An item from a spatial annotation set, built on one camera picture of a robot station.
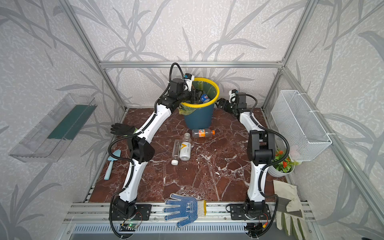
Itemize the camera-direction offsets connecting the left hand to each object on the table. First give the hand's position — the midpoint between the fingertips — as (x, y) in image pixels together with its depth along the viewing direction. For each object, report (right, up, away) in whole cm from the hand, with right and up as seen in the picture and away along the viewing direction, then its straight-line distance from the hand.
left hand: (200, 85), depth 87 cm
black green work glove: (-56, -28, +18) cm, 65 cm away
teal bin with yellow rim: (-1, -18, +12) cm, 22 cm away
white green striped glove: (+44, -67, -15) cm, 82 cm away
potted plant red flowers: (+43, -45, -12) cm, 63 cm away
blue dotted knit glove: (-6, -65, -13) cm, 67 cm away
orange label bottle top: (+1, -29, +12) cm, 32 cm away
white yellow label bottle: (-9, -41, +2) cm, 42 cm away
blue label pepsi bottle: (+3, -6, +11) cm, 13 cm away
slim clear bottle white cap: (-15, -40, +3) cm, 43 cm away
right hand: (+13, -7, +11) cm, 18 cm away
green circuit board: (-33, -71, -16) cm, 80 cm away
